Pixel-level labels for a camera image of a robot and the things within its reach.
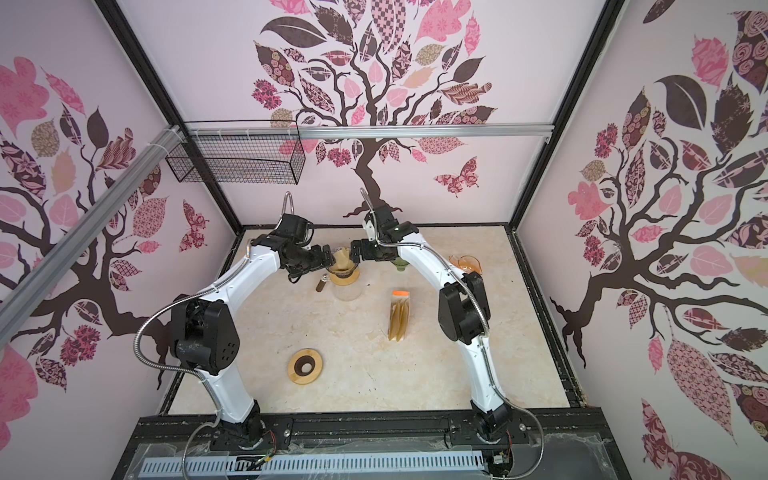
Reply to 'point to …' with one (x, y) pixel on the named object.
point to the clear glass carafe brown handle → (342, 292)
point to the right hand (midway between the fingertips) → (364, 250)
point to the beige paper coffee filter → (344, 261)
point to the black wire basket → (239, 152)
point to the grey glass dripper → (340, 273)
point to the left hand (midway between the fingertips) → (322, 266)
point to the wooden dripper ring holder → (345, 281)
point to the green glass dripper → (400, 264)
